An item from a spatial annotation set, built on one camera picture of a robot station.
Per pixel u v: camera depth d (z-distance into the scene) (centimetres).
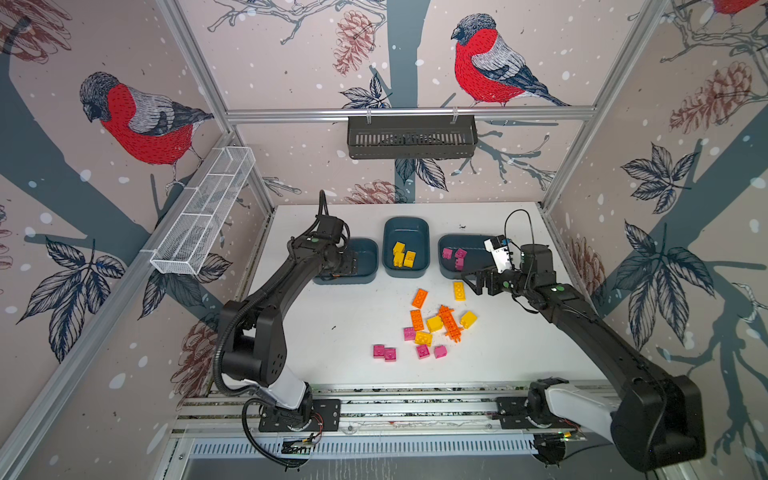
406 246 107
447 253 104
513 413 73
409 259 104
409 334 86
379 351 84
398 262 101
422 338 86
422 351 85
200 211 78
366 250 107
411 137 104
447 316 90
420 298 95
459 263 100
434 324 88
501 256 73
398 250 104
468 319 89
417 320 90
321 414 73
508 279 70
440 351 82
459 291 95
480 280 73
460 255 104
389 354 84
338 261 76
